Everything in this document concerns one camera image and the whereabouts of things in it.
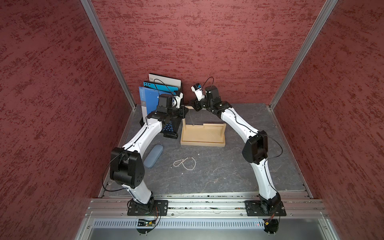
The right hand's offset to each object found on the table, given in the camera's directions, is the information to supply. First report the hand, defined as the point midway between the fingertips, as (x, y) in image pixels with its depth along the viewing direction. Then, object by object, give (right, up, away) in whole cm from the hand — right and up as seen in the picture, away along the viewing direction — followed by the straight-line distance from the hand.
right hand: (191, 102), depth 90 cm
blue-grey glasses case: (-24, -34, 0) cm, 41 cm away
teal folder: (-19, +10, +2) cm, 22 cm away
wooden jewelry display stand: (+8, -22, +15) cm, 27 cm away
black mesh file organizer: (-14, -16, +7) cm, 22 cm away
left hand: (-3, -6, -5) cm, 8 cm away
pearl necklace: (-1, -38, 0) cm, 38 cm away
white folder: (-18, +16, +8) cm, 25 cm away
